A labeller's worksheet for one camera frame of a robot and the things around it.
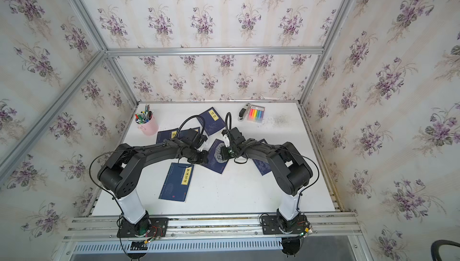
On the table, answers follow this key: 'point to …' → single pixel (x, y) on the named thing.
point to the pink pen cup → (148, 124)
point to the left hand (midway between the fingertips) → (208, 163)
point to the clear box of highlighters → (256, 114)
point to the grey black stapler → (243, 112)
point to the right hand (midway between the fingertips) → (224, 154)
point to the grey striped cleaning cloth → (217, 153)
